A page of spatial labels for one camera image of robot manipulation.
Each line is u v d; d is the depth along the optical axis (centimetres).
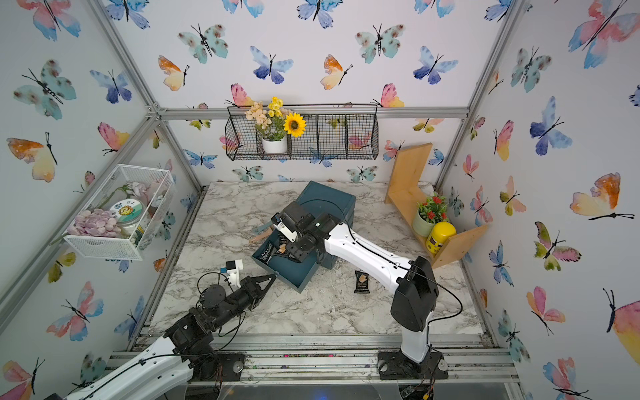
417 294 44
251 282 67
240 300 65
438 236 84
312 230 54
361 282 90
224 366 74
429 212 86
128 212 66
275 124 85
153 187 79
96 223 59
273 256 80
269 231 103
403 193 108
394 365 74
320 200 71
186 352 55
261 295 68
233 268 71
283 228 72
